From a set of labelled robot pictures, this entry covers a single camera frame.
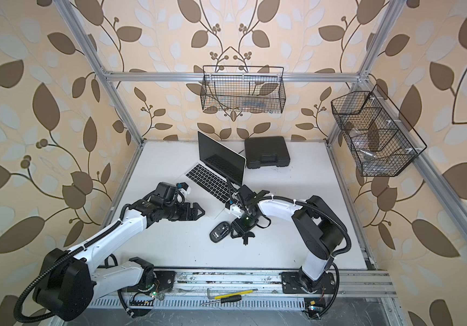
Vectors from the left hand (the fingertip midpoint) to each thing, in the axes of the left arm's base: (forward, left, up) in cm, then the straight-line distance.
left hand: (194, 210), depth 83 cm
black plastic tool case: (+40, -34, -6) cm, 53 cm away
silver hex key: (-29, -9, -9) cm, 32 cm away
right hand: (-6, -18, -9) cm, 21 cm away
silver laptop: (+25, -7, -9) cm, 27 cm away
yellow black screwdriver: (-30, -15, -9) cm, 34 cm away
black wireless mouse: (-6, -11, -7) cm, 14 cm away
